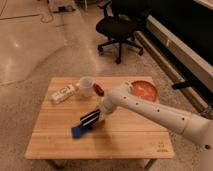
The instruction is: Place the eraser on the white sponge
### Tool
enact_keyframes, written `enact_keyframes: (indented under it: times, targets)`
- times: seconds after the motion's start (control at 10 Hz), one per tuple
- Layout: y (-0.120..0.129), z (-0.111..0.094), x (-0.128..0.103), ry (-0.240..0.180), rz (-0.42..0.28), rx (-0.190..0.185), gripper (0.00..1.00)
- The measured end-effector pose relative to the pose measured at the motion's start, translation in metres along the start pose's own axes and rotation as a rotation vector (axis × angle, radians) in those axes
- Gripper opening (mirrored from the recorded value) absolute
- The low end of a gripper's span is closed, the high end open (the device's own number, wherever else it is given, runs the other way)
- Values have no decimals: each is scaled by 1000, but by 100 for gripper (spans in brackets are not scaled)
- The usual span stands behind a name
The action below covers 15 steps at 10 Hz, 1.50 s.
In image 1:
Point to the black office chair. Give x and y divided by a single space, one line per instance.
117 30

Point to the white box on floor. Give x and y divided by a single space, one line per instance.
60 5

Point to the clear plastic measuring cup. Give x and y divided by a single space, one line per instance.
85 85

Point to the brown sausage toy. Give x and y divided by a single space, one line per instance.
99 91

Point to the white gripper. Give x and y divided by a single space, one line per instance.
86 120

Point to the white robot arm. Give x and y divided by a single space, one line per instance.
193 127

